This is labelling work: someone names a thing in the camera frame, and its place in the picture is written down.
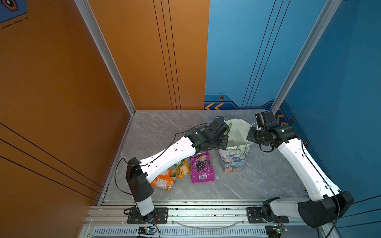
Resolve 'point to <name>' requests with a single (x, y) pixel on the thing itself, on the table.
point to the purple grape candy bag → (201, 168)
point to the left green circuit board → (147, 230)
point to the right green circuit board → (275, 231)
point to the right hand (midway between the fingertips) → (248, 135)
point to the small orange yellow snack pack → (182, 168)
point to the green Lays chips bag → (230, 126)
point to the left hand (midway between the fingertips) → (226, 139)
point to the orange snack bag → (165, 181)
